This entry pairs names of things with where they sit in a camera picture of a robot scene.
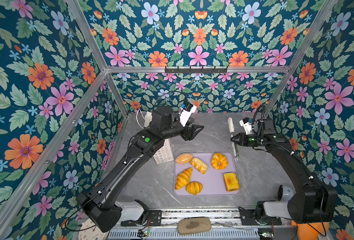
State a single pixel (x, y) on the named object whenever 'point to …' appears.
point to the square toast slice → (231, 181)
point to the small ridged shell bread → (194, 187)
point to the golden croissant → (183, 178)
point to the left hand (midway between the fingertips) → (201, 120)
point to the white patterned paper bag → (165, 154)
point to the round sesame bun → (184, 158)
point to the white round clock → (93, 233)
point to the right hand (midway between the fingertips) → (233, 137)
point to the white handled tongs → (231, 129)
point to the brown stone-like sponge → (193, 224)
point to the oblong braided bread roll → (199, 165)
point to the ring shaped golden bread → (218, 157)
